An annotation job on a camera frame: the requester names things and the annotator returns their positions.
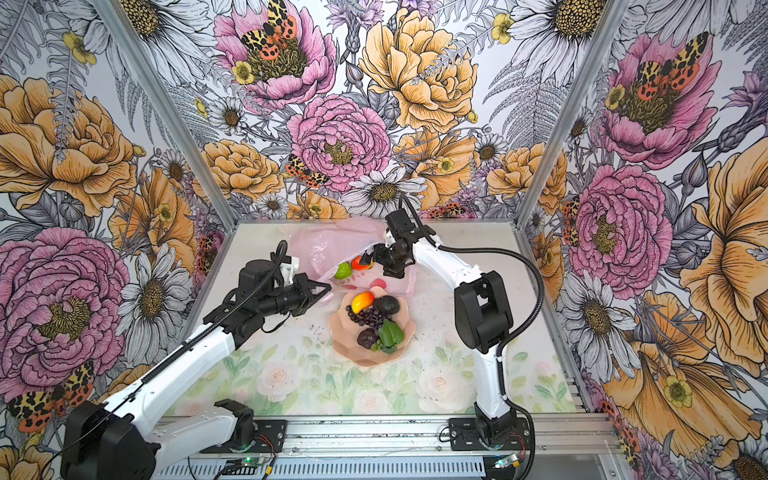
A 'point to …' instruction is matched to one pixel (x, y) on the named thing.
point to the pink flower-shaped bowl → (344, 331)
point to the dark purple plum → (367, 337)
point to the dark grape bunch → (370, 317)
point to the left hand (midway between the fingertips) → (331, 294)
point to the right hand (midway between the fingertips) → (371, 273)
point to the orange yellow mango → (362, 301)
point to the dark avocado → (387, 304)
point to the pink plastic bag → (327, 247)
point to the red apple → (357, 266)
